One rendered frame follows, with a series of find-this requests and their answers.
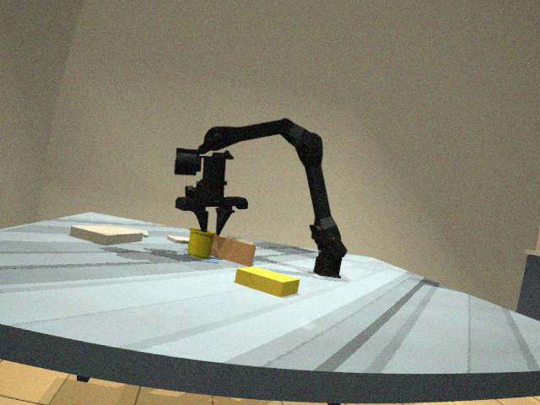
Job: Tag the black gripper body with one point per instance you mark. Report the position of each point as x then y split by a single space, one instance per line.
212 196

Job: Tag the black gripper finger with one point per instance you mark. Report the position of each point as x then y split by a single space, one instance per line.
222 217
202 218

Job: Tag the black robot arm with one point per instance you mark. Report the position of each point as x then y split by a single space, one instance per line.
309 148

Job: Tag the yellow rectangular block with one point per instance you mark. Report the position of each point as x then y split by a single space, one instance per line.
267 281

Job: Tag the yellow cup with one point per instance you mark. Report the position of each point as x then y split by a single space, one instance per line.
200 244

